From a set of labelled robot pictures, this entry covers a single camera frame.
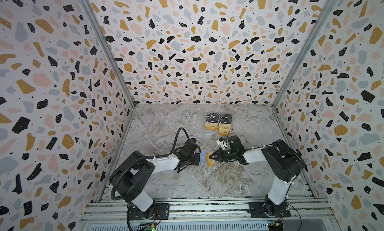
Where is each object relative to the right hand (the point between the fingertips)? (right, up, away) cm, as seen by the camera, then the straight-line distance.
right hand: (210, 155), depth 89 cm
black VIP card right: (+12, +21, +14) cm, 28 cm away
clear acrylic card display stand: (-1, +12, +15) cm, 19 cm away
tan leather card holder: (-4, -3, +3) cm, 6 cm away
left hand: (-5, -1, +1) cm, 5 cm away
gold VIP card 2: (+2, +16, +14) cm, 21 cm away
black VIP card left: (+2, +22, +14) cm, 26 cm away
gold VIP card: (0, -4, 0) cm, 4 cm away
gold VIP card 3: (+11, +15, +14) cm, 23 cm away
